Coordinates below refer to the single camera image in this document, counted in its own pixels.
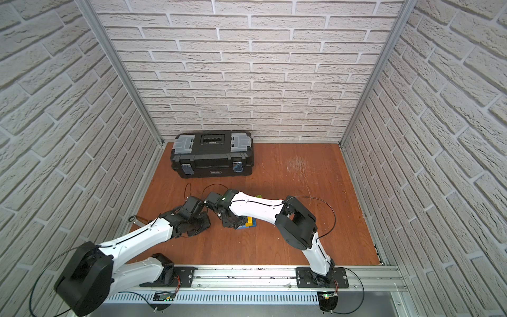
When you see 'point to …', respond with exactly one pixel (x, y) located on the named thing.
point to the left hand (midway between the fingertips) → (213, 220)
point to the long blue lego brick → (254, 224)
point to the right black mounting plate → (307, 278)
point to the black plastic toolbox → (212, 154)
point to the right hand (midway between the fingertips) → (237, 221)
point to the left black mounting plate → (183, 277)
